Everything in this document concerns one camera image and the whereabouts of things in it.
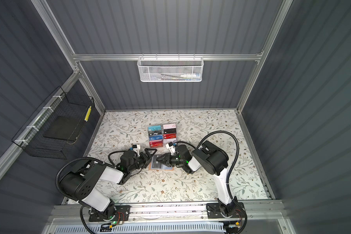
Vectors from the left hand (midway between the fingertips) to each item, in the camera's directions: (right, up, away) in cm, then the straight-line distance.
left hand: (156, 154), depth 89 cm
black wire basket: (-49, +12, -27) cm, 58 cm away
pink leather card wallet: (+5, -8, 0) cm, 9 cm away
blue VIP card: (-1, +10, +8) cm, 13 cm away
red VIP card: (+7, +11, +10) cm, 16 cm away
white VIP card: (+7, +8, +8) cm, 13 cm away
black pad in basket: (-46, +17, -14) cm, 51 cm away
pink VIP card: (+8, +17, +10) cm, 21 cm away
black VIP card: (0, -6, 0) cm, 6 cm away
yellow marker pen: (-38, +25, -6) cm, 46 cm away
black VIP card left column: (-2, +13, +7) cm, 15 cm away
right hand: (+2, -5, -1) cm, 5 cm away
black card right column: (+8, +14, +8) cm, 18 cm away
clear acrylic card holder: (-1, +16, +9) cm, 19 cm away
